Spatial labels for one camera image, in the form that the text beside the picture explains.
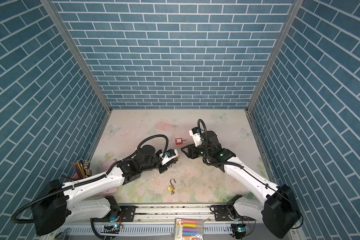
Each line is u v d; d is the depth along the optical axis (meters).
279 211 0.39
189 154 0.70
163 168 0.68
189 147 0.69
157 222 0.72
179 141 0.99
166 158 0.64
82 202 0.47
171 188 0.83
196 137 0.71
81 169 0.75
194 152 0.69
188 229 0.69
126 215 0.74
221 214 0.74
